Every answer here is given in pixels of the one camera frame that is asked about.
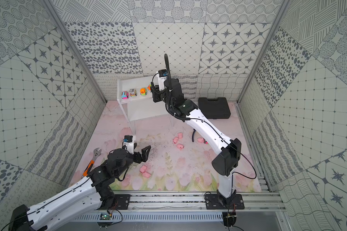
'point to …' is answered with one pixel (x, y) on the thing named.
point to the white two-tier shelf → (135, 97)
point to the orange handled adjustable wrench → (96, 152)
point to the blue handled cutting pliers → (193, 136)
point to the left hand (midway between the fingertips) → (146, 147)
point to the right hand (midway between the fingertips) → (154, 88)
